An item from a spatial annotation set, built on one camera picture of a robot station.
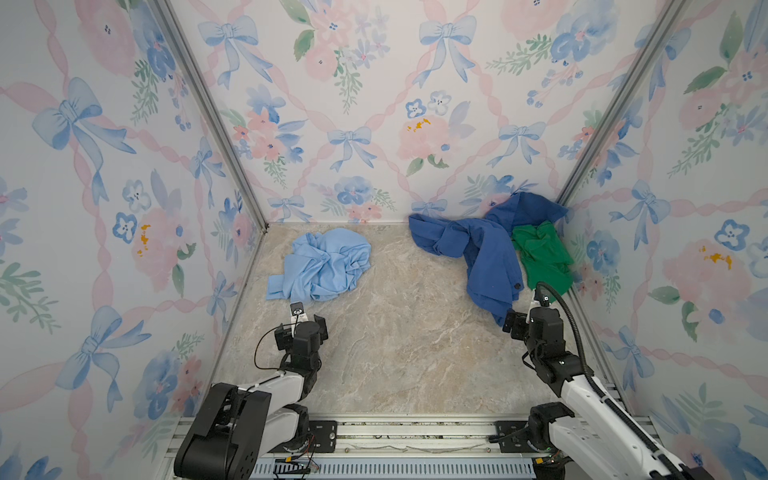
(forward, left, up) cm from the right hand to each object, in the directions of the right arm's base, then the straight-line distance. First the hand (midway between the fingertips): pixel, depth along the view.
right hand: (527, 311), depth 84 cm
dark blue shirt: (+16, +5, -1) cm, 17 cm away
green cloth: (+26, -16, -9) cm, 32 cm away
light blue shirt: (+17, +62, -3) cm, 64 cm away
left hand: (0, +65, -5) cm, 66 cm away
